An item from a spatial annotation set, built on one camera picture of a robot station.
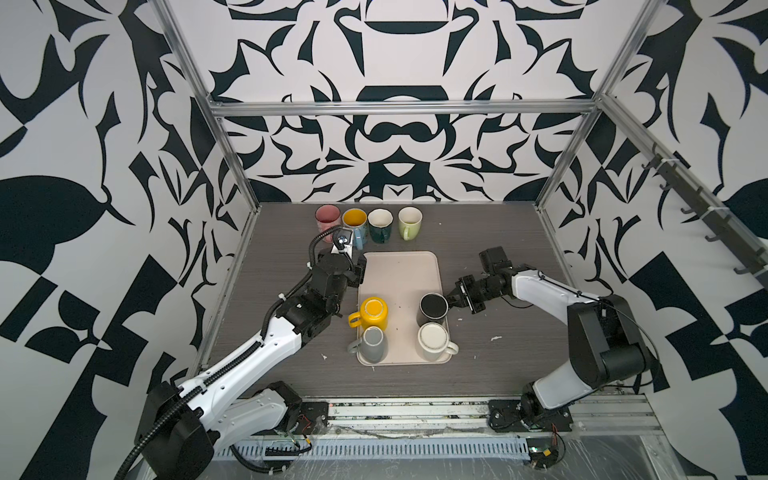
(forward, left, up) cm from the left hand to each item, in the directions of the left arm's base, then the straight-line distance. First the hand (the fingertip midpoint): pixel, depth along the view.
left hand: (348, 245), depth 76 cm
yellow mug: (-10, -6, -17) cm, 21 cm away
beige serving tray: (+6, -15, -28) cm, 32 cm away
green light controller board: (-42, -45, -27) cm, 67 cm away
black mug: (-10, -22, -17) cm, 30 cm away
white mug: (-18, -22, -19) cm, 34 cm away
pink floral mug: (+25, +10, -17) cm, 32 cm away
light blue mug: (+25, 0, -17) cm, 30 cm away
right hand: (-5, -26, -18) cm, 32 cm away
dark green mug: (+23, -8, -18) cm, 31 cm away
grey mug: (-19, -5, -16) cm, 26 cm away
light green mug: (+25, -19, -19) cm, 37 cm away
